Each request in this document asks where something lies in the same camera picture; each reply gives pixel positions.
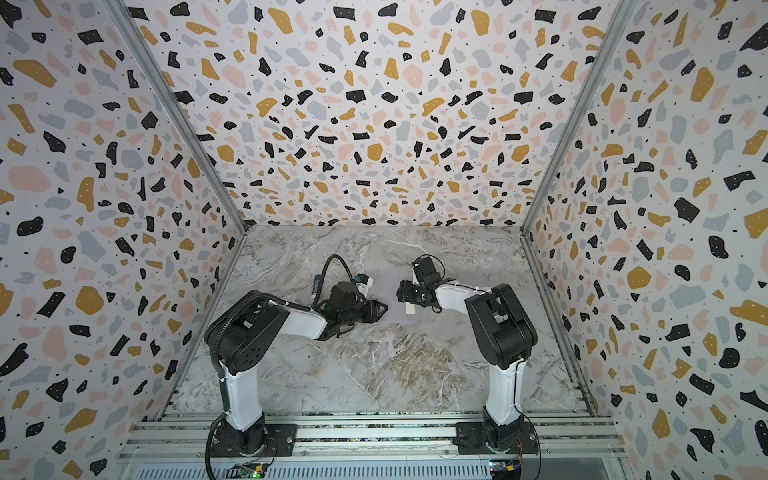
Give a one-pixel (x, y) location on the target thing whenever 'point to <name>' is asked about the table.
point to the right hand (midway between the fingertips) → (399, 288)
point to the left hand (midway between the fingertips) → (387, 304)
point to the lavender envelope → (388, 280)
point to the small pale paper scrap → (517, 257)
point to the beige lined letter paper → (410, 308)
